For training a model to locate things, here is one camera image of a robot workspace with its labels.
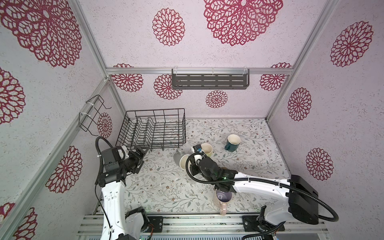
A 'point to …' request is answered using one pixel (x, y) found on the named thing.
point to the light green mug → (207, 148)
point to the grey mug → (180, 158)
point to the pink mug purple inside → (223, 198)
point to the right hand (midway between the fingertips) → (189, 155)
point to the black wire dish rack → (164, 128)
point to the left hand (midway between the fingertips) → (147, 156)
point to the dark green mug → (233, 142)
